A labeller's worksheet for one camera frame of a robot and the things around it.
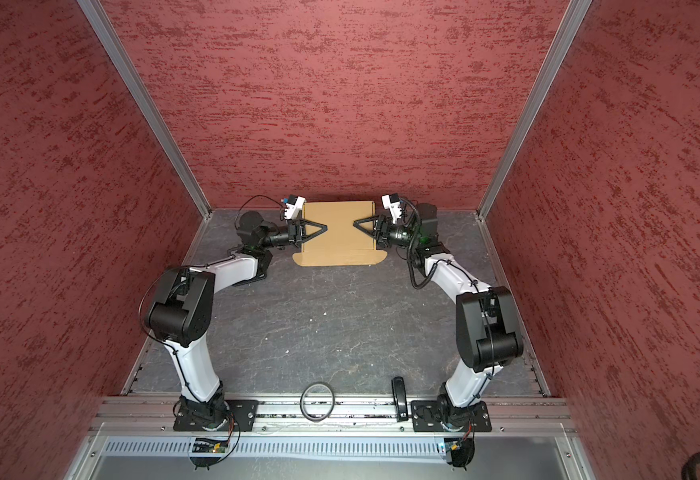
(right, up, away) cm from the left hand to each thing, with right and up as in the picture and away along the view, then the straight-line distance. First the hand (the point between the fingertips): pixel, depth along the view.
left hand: (327, 235), depth 80 cm
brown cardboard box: (+4, -3, -2) cm, 6 cm away
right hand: (+8, +1, 0) cm, 8 cm away
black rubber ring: (+2, -45, -5) cm, 46 cm away
